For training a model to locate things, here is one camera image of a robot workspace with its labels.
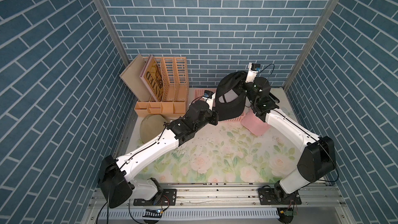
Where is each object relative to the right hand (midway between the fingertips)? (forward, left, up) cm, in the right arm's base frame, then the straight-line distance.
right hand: (242, 72), depth 78 cm
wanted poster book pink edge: (+9, +53, -12) cm, 56 cm away
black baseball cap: (-10, +5, -11) cm, 15 cm away
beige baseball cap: (-20, +48, -25) cm, 58 cm away
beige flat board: (+3, +63, -9) cm, 64 cm away
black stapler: (+15, -31, -34) cm, 48 cm away
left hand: (-19, +9, -8) cm, 22 cm away
